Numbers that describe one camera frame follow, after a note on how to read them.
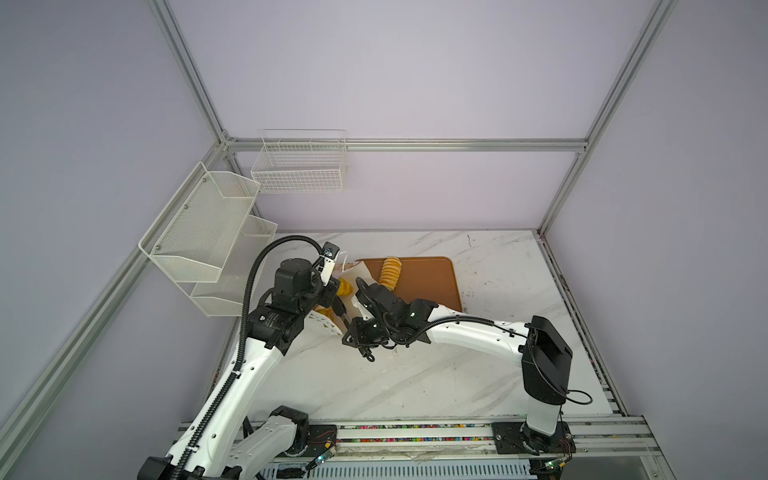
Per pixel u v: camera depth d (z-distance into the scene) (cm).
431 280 105
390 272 104
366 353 69
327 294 65
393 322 60
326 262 61
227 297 77
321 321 74
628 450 74
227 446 38
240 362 44
